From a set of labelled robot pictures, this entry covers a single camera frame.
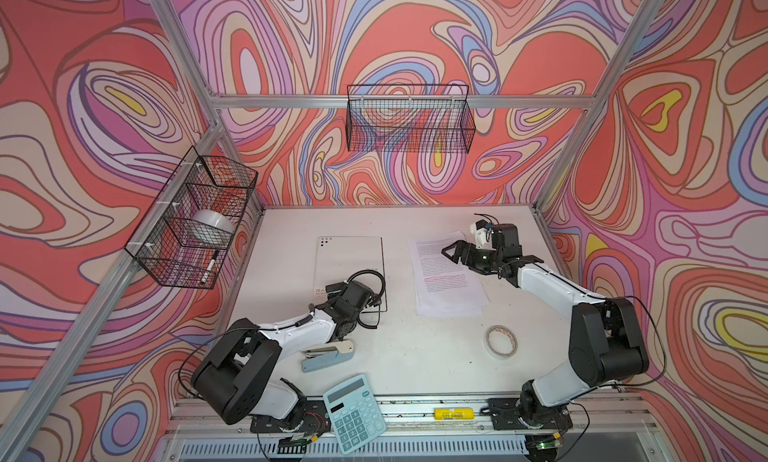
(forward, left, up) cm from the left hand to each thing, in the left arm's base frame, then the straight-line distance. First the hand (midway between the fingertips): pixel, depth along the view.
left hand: (340, 295), depth 91 cm
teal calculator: (-32, -6, -1) cm, 32 cm away
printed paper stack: (+5, -33, -4) cm, 34 cm away
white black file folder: (+16, -2, -3) cm, 16 cm away
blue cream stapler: (-18, +2, -1) cm, 18 cm away
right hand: (+8, -35, +7) cm, 36 cm away
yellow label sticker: (-32, -31, -2) cm, 44 cm away
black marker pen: (-4, +29, +21) cm, 36 cm away
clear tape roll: (-10, -50, -3) cm, 51 cm away
